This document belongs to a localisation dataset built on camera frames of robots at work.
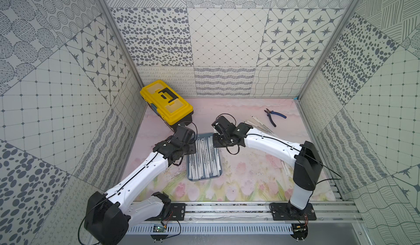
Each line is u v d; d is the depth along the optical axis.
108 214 0.38
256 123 1.07
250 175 0.86
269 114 1.11
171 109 0.92
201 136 0.98
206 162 0.89
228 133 0.61
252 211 0.76
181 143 0.60
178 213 0.73
